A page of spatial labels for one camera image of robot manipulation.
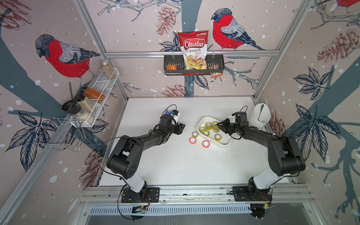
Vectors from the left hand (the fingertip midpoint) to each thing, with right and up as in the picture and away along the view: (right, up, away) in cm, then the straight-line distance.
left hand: (183, 121), depth 93 cm
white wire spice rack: (-45, +9, -25) cm, 53 cm away
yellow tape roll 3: (+13, -7, +6) cm, 16 cm away
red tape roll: (+6, -13, +3) cm, 15 cm away
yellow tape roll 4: (+24, -11, +3) cm, 27 cm away
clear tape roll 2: (+8, -10, +5) cm, 14 cm away
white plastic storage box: (+28, -12, -3) cm, 31 cm away
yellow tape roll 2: (+22, -3, +2) cm, 22 cm away
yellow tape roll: (+18, -4, +8) cm, 21 cm away
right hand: (+23, -1, +2) cm, 23 cm away
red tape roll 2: (+15, -15, 0) cm, 21 cm away
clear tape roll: (+24, -7, +5) cm, 25 cm away
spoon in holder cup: (+54, +9, +3) cm, 55 cm away
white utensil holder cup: (+54, +4, +4) cm, 55 cm away
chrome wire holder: (-52, -1, -34) cm, 62 cm away
